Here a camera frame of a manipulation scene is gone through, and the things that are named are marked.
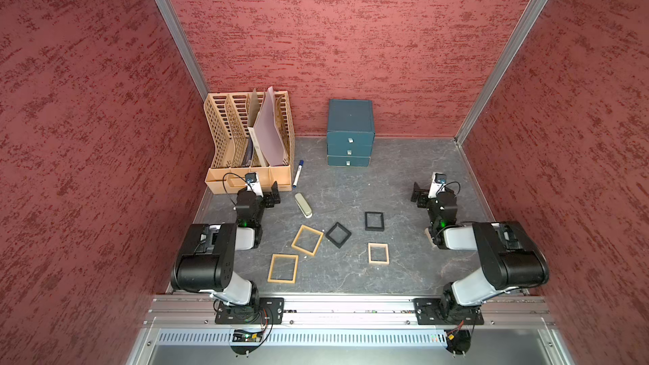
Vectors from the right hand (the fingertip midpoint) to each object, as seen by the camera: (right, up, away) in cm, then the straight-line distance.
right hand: (426, 186), depth 94 cm
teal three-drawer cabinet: (-29, +21, +2) cm, 36 cm away
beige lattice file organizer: (-78, +26, +5) cm, 83 cm away
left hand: (-62, 0, -1) cm, 62 cm away
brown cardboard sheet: (-66, +30, 0) cm, 73 cm away
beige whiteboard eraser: (-48, -7, +1) cm, 48 cm away
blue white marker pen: (-51, +5, +12) cm, 53 cm away
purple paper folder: (-62, +21, 0) cm, 65 cm away
